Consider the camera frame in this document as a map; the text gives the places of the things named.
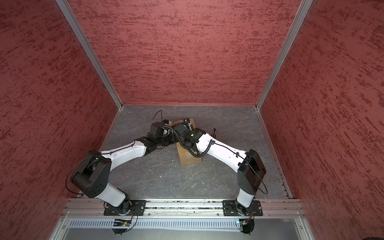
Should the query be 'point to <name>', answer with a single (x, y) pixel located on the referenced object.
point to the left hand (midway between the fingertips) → (181, 139)
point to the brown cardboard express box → (187, 156)
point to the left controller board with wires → (120, 225)
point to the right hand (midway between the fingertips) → (193, 140)
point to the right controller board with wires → (248, 226)
